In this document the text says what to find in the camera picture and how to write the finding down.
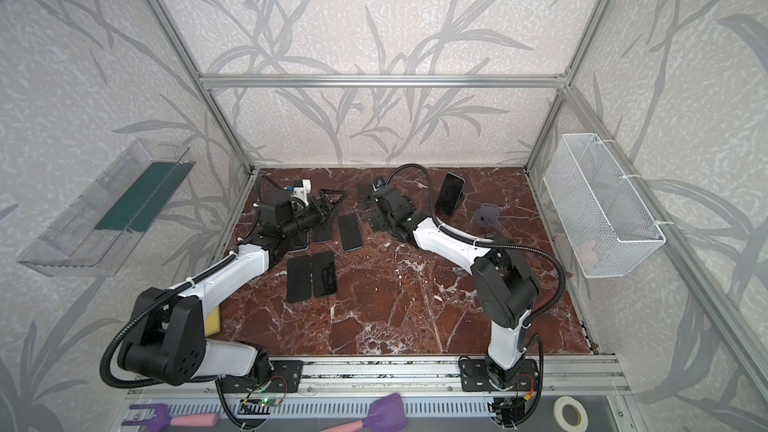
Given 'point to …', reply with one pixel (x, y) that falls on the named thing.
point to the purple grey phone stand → (487, 215)
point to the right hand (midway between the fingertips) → (388, 197)
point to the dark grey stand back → (365, 192)
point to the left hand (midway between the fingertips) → (347, 193)
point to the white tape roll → (559, 405)
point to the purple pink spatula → (387, 414)
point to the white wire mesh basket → (606, 225)
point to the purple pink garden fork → (164, 419)
